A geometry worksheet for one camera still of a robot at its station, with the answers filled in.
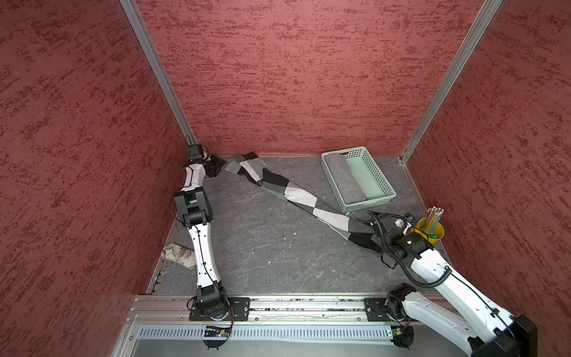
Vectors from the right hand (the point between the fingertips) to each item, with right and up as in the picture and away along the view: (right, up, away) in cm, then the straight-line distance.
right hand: (381, 239), depth 80 cm
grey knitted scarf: (-8, +22, +21) cm, 31 cm away
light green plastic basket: (+6, +24, +32) cm, 40 cm away
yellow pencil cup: (+19, +1, 0) cm, 19 cm away
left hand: (-68, +29, +32) cm, 81 cm away
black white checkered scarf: (-55, +29, +34) cm, 71 cm away
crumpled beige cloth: (-75, -7, +3) cm, 75 cm away
